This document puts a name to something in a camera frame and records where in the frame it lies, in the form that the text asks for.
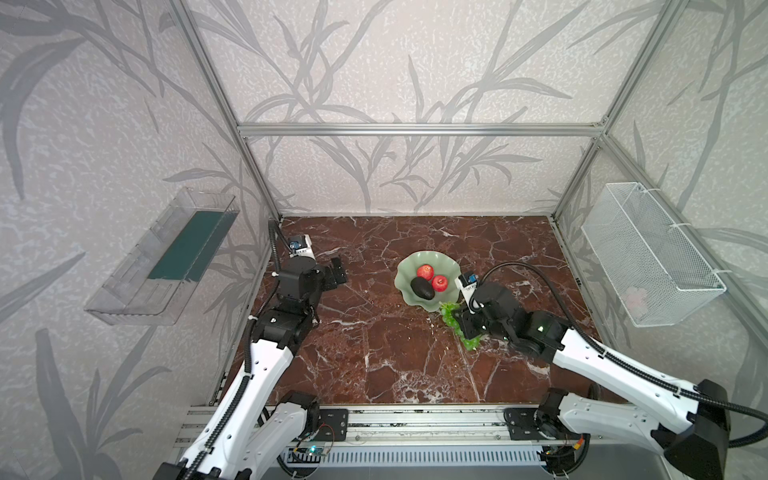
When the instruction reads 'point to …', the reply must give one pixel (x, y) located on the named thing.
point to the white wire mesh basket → (655, 272)
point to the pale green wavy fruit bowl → (443, 265)
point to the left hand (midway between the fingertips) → (328, 250)
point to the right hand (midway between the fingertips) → (455, 301)
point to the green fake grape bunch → (451, 320)
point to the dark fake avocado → (422, 287)
